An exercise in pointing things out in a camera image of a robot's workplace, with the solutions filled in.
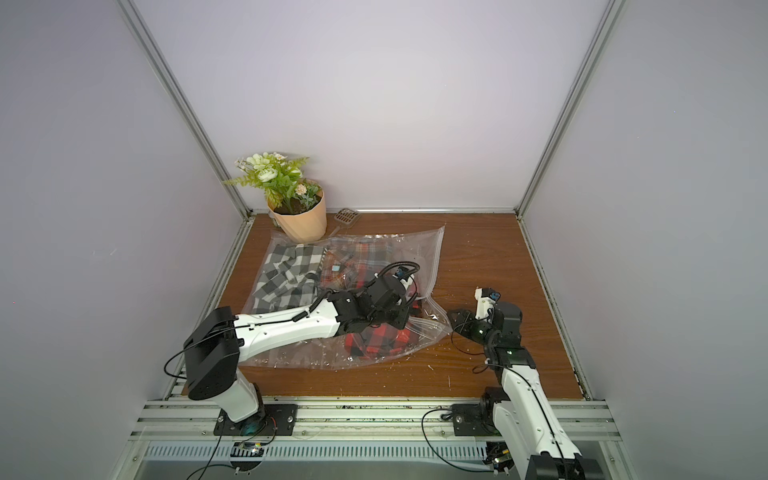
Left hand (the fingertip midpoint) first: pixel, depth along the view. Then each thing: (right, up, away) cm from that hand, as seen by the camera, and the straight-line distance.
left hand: (415, 308), depth 79 cm
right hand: (+12, 0, +4) cm, 13 cm away
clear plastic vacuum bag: (+4, +15, +20) cm, 26 cm away
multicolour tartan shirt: (-21, +10, +21) cm, 31 cm away
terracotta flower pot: (-37, +27, +18) cm, 49 cm away
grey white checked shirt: (-41, +6, +19) cm, 46 cm away
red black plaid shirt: (-9, -10, +4) cm, 14 cm away
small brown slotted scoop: (-26, +28, +39) cm, 54 cm away
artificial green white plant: (-42, +36, +18) cm, 58 cm away
